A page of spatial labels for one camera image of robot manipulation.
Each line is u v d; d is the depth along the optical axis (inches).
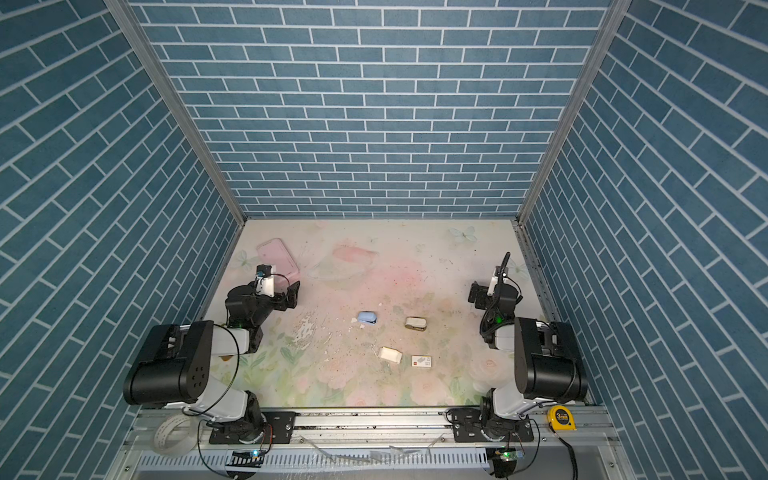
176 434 29.0
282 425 29.1
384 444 28.6
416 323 35.0
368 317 36.1
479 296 34.3
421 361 32.9
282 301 32.7
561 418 29.0
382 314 37.4
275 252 42.7
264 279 31.0
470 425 29.0
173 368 17.8
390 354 34.0
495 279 33.1
